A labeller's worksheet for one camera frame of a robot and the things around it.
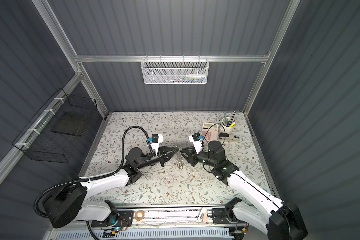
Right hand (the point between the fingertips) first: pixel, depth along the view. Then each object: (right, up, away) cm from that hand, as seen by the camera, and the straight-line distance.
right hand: (183, 152), depth 73 cm
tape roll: (-24, -32, +2) cm, 40 cm away
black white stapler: (+29, +5, +28) cm, 41 cm away
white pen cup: (+31, +15, +29) cm, 45 cm away
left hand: (-2, +2, -4) cm, 5 cm away
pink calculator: (+21, +8, +32) cm, 39 cm away
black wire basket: (-64, +9, -1) cm, 64 cm away
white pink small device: (+10, -31, -1) cm, 33 cm away
